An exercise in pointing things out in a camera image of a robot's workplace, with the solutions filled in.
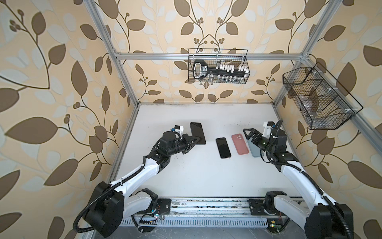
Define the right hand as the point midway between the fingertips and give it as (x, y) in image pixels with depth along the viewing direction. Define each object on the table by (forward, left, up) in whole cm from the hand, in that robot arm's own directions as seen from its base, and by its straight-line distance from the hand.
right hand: (248, 133), depth 83 cm
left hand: (-5, +29, +6) cm, 30 cm away
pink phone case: (+2, +1, -15) cm, 15 cm away
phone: (0, +12, -16) cm, 20 cm away
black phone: (0, +29, +4) cm, 29 cm away
